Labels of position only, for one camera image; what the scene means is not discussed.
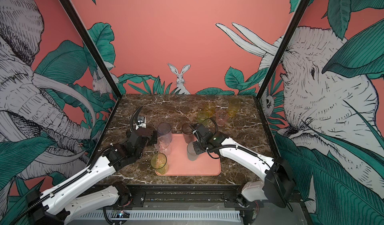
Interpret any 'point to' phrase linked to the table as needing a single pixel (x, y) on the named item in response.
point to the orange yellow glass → (209, 106)
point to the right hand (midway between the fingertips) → (195, 145)
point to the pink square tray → (179, 164)
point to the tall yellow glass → (234, 105)
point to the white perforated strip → (161, 215)
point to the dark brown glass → (188, 133)
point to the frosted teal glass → (192, 154)
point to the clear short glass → (163, 145)
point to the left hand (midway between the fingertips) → (146, 128)
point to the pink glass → (221, 118)
